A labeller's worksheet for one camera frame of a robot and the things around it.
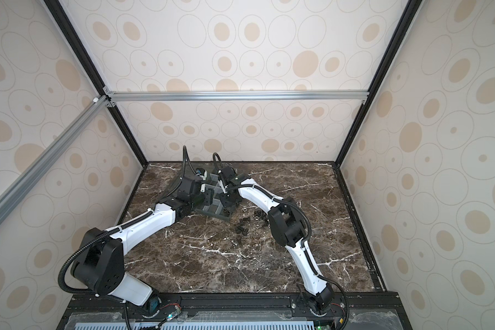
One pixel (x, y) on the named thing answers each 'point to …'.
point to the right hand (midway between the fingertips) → (235, 199)
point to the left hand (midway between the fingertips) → (215, 189)
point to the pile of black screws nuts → (251, 221)
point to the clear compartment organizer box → (215, 207)
